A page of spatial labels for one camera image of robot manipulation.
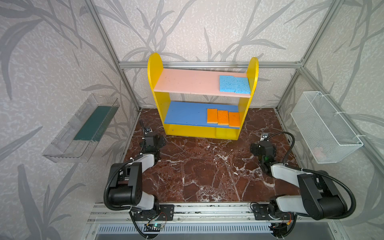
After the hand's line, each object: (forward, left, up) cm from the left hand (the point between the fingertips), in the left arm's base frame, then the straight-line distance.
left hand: (154, 133), depth 94 cm
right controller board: (-48, -69, -12) cm, 85 cm away
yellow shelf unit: (+8, -22, +4) cm, 24 cm away
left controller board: (-48, -6, -10) cm, 50 cm away
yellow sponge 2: (+3, -49, -5) cm, 50 cm away
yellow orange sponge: (+7, -50, +6) cm, 51 cm away
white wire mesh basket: (-18, -84, +26) cm, 90 cm away
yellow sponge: (+4, -43, -5) cm, 44 cm away
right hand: (-3, -68, -1) cm, 68 cm away
